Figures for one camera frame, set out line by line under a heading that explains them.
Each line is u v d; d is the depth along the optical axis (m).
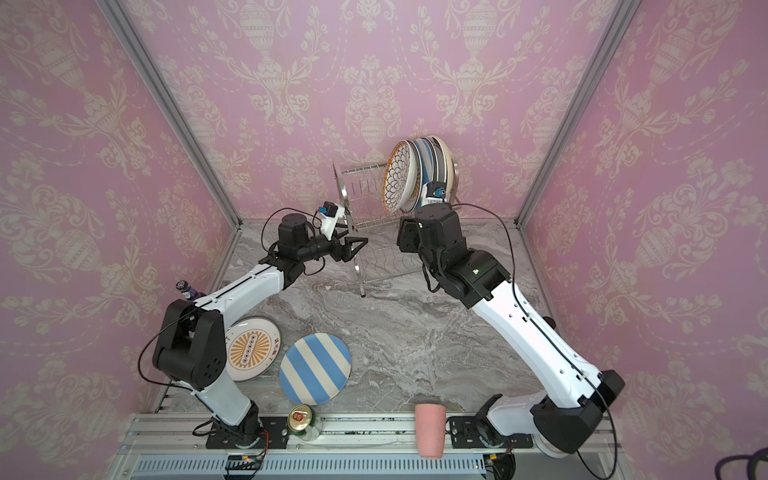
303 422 0.67
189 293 0.80
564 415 0.40
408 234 0.57
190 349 0.47
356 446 0.73
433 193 0.55
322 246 0.76
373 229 0.76
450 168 0.76
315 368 0.85
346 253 0.76
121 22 0.71
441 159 0.75
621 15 0.69
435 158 0.74
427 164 0.76
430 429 0.70
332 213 0.73
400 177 0.87
